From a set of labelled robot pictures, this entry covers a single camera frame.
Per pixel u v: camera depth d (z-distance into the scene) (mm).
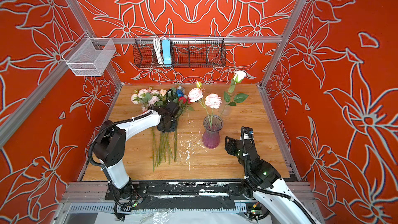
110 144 476
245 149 527
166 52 893
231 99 697
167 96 871
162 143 879
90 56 924
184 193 738
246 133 634
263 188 499
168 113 682
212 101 683
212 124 790
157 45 876
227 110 1032
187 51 976
